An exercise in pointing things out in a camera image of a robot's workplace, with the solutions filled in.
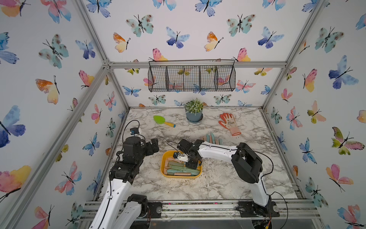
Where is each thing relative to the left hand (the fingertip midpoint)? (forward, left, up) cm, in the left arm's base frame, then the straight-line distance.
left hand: (150, 140), depth 76 cm
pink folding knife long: (+12, -41, -22) cm, 47 cm away
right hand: (-3, -22, -20) cm, 30 cm away
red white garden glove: (+25, -52, -20) cm, 62 cm away
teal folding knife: (+12, -43, -22) cm, 50 cm away
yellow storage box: (-1, -8, -15) cm, 17 cm away
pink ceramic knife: (+13, -36, -21) cm, 44 cm away
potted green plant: (+28, -25, -8) cm, 38 cm away
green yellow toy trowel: (+33, +1, -23) cm, 40 cm away
